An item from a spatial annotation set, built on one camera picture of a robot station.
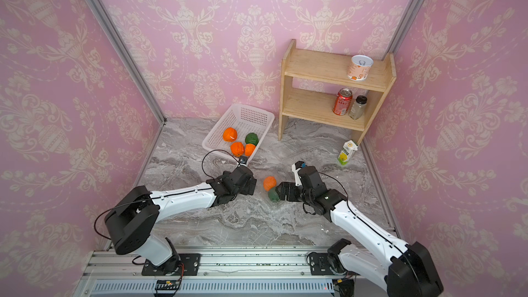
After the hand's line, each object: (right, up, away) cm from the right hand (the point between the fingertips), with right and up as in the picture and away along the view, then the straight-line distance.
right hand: (284, 189), depth 81 cm
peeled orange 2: (-22, +15, +18) cm, 32 cm away
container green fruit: (-15, +20, +24) cm, 35 cm away
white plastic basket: (-20, +32, +36) cm, 52 cm away
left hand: (-16, +2, +8) cm, 18 cm away
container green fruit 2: (-5, -3, +4) cm, 7 cm away
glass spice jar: (+31, +33, +5) cm, 46 cm away
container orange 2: (-6, +1, +8) cm, 10 cm away
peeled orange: (-27, +22, +24) cm, 42 cm away
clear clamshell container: (-1, +2, +17) cm, 17 cm away
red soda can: (+25, +36, +6) cm, 44 cm away
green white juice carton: (+30, +16, +11) cm, 36 cm away
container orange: (-16, +15, +18) cm, 28 cm away
